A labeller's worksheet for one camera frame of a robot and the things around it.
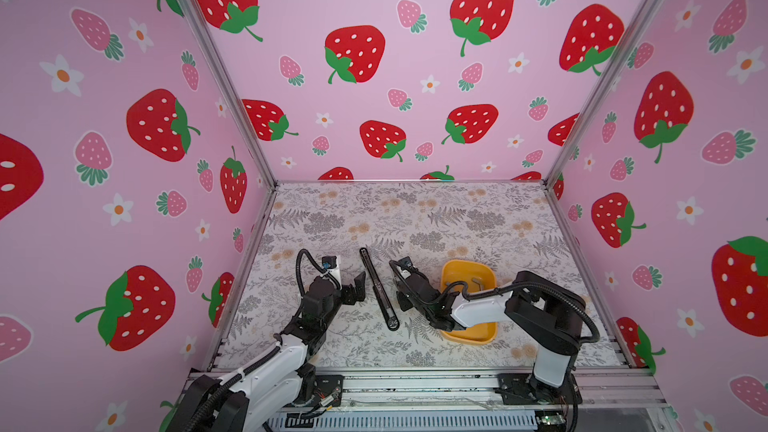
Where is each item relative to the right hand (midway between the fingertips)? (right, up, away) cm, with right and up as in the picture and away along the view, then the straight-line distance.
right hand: (397, 284), depth 91 cm
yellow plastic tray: (+25, +2, +4) cm, 25 cm away
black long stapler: (-2, -8, -7) cm, 10 cm away
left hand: (-14, +5, -5) cm, 15 cm away
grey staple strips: (+25, 0, +3) cm, 25 cm away
